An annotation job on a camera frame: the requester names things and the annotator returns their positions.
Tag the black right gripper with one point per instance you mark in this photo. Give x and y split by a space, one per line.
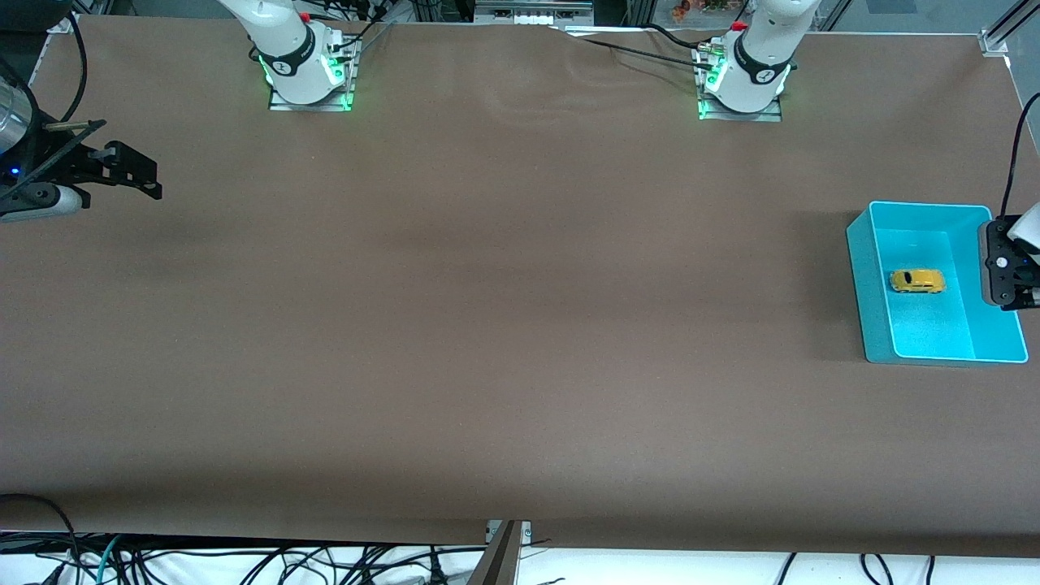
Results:
71 165

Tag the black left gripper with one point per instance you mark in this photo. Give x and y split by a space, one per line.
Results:
1022 300

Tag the yellow beetle toy car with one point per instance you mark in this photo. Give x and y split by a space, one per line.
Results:
918 281

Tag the teal plastic bin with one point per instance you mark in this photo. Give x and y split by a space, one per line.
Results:
934 333

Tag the brown table cover sheet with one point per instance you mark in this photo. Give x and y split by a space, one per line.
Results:
520 325

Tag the grey metal equipment rack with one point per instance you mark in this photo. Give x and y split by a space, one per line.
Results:
532 10

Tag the orange plastic object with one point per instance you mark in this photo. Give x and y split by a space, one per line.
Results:
699 8

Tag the grey metal bar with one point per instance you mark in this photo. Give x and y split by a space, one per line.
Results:
496 561

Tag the aluminium corner bracket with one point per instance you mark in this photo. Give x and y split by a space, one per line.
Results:
995 41
61 24

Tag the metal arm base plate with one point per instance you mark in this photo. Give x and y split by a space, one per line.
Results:
764 116
284 106

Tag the aluminium frame post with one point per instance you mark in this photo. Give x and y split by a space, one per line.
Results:
639 12

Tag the small metal table bracket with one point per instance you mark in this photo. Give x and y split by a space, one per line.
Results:
526 532

